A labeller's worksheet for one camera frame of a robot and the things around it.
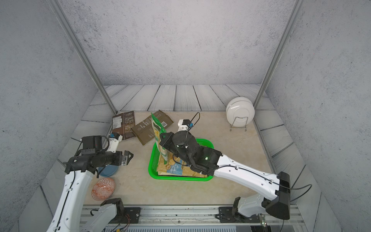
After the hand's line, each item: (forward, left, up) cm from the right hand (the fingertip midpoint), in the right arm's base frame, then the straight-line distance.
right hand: (157, 135), depth 61 cm
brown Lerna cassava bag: (+28, +21, -34) cm, 49 cm away
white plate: (+38, -47, -24) cm, 65 cm away
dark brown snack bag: (+36, +39, -34) cm, 63 cm away
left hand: (+1, +20, -17) cm, 26 cm away
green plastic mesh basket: (-1, +8, -29) cm, 30 cm away
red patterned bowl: (-11, +36, -35) cm, 51 cm away
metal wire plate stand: (+33, -48, -35) cm, 68 cm away
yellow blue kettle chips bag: (-1, -3, -28) cm, 28 cm away
